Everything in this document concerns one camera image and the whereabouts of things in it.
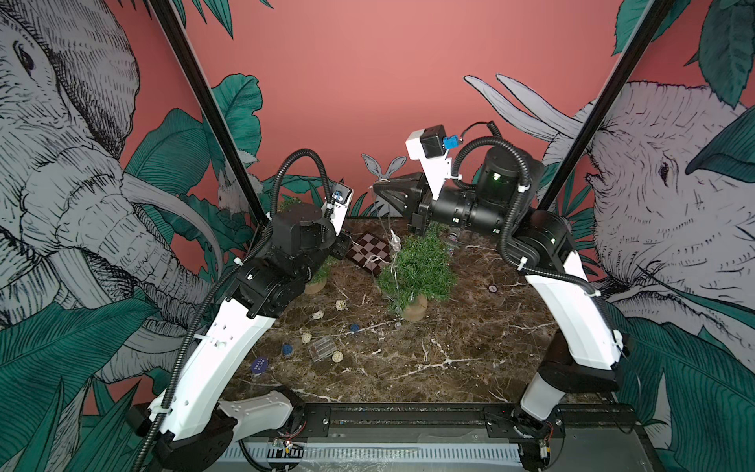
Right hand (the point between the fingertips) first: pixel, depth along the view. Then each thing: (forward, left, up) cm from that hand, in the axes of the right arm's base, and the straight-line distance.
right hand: (376, 182), depth 45 cm
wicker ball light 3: (-8, +13, -56) cm, 58 cm away
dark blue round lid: (-10, +36, -58) cm, 69 cm away
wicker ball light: (+5, +21, -56) cm, 60 cm away
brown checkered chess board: (+30, +5, -56) cm, 64 cm away
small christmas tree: (+6, -10, -30) cm, 33 cm away
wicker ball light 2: (-2, +24, -57) cm, 61 cm away
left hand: (+8, +8, -14) cm, 18 cm away
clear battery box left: (-5, +18, -57) cm, 60 cm away
